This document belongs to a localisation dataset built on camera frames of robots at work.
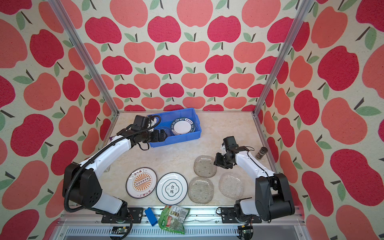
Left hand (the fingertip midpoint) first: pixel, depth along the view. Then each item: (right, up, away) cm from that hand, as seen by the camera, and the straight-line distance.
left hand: (164, 136), depth 87 cm
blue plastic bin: (-3, +11, +25) cm, 28 cm away
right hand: (+33, -16, +1) cm, 37 cm away
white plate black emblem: (+5, -29, -4) cm, 30 cm away
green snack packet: (+7, -39, -14) cm, 42 cm away
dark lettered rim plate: (+9, +6, +25) cm, 27 cm away
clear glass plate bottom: (+21, -30, -4) cm, 37 cm away
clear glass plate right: (+39, -28, -2) cm, 48 cm away
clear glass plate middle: (+25, -19, +5) cm, 32 cm away
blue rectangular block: (-4, -40, -12) cm, 42 cm away
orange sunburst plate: (-13, -27, -2) cm, 30 cm away
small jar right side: (+59, -9, 0) cm, 59 cm away
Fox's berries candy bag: (-41, -3, +18) cm, 45 cm away
